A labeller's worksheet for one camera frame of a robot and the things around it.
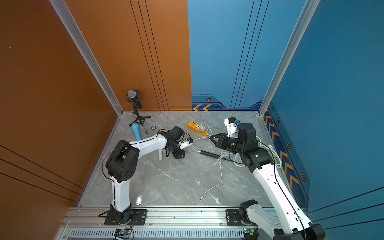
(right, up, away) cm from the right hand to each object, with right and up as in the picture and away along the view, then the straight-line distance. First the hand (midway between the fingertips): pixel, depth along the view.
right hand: (210, 137), depth 69 cm
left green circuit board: (-42, -46, +2) cm, 62 cm away
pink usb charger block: (-3, +3, +31) cm, 31 cm away
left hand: (-16, -11, +28) cm, 34 cm away
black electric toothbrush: (+4, -13, +26) cm, 29 cm away
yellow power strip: (-7, +4, +37) cm, 38 cm away
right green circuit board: (+19, -45, 0) cm, 49 cm away
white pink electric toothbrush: (-30, -13, +25) cm, 41 cm away
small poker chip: (-39, +4, +42) cm, 58 cm away
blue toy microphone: (-51, +4, +38) cm, 64 cm away
